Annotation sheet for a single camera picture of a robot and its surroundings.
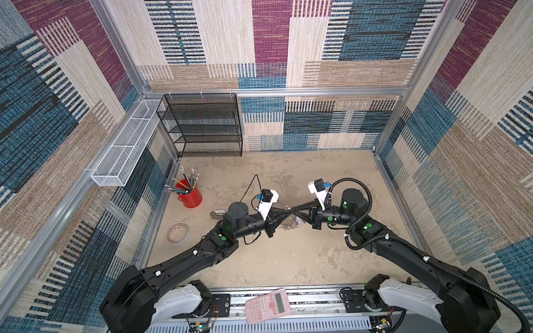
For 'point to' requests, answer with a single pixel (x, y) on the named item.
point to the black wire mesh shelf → (203, 125)
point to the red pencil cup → (189, 193)
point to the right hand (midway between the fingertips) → (294, 214)
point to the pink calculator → (267, 307)
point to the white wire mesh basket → (114, 168)
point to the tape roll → (177, 232)
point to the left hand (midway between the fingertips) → (291, 214)
